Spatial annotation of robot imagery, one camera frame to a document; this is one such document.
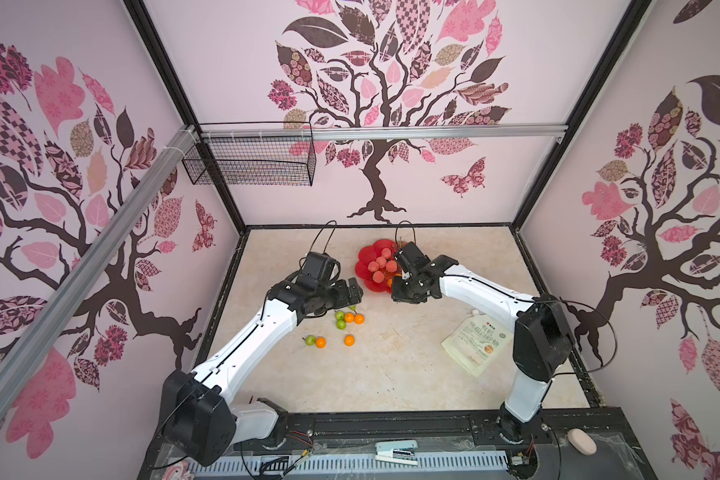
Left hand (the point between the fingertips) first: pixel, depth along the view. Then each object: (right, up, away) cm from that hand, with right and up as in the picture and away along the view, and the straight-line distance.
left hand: (350, 300), depth 80 cm
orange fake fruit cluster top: (0, -8, +13) cm, 15 cm away
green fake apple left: (-12, -13, +8) cm, 20 cm away
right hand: (+13, +1, +8) cm, 16 cm away
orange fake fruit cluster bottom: (-1, -14, +9) cm, 17 cm away
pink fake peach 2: (+9, +5, +21) cm, 24 cm away
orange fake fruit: (-9, -14, +8) cm, 19 cm away
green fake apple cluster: (-3, -9, +12) cm, 16 cm away
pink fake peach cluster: (+7, +8, +24) cm, 26 cm away
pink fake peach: (+10, +10, +22) cm, 26 cm away
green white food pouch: (+38, -14, +8) cm, 41 cm away
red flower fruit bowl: (+6, +13, +29) cm, 33 cm away
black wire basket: (-25, +45, +15) cm, 54 cm away
